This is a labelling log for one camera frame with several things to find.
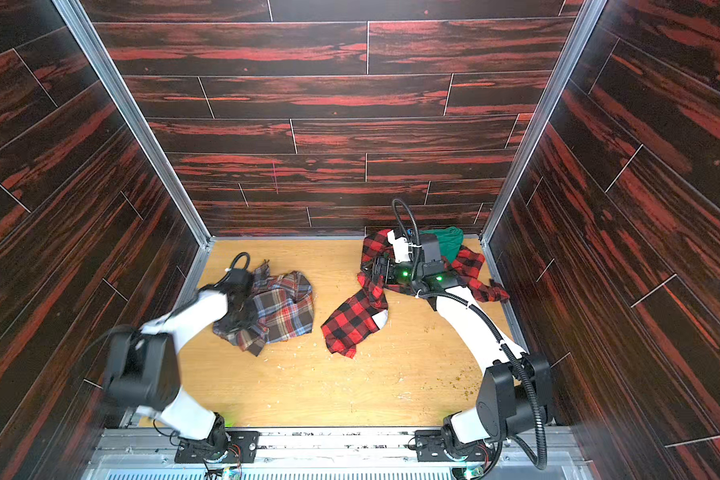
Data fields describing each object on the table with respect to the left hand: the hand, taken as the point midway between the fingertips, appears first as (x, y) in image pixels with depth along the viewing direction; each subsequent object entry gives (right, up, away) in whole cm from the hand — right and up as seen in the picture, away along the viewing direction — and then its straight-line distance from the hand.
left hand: (249, 322), depth 93 cm
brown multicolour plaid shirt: (+11, +4, 0) cm, 12 cm away
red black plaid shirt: (+30, -3, +1) cm, 30 cm away
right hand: (+40, +18, -10) cm, 45 cm away
